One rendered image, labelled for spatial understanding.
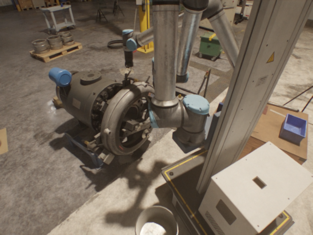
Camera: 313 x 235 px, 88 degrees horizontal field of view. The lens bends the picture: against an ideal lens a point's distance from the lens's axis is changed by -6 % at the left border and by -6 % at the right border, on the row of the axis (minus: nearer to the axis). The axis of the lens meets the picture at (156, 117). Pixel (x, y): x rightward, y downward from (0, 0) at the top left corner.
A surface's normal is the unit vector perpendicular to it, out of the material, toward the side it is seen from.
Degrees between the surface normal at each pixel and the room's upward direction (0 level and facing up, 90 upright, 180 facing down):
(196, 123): 90
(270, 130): 0
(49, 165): 0
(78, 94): 42
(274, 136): 0
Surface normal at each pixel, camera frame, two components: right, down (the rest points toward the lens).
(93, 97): -0.33, -0.32
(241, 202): 0.00, -0.75
